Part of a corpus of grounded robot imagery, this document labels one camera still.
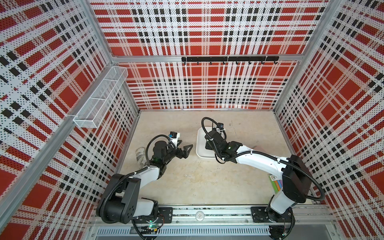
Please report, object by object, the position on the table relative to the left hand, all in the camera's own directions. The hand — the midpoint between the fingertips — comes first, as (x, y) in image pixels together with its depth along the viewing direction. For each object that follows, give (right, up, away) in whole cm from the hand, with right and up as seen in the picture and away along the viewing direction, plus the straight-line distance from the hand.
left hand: (186, 145), depth 87 cm
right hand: (+14, +3, -3) cm, 14 cm away
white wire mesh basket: (-60, +19, +4) cm, 63 cm away
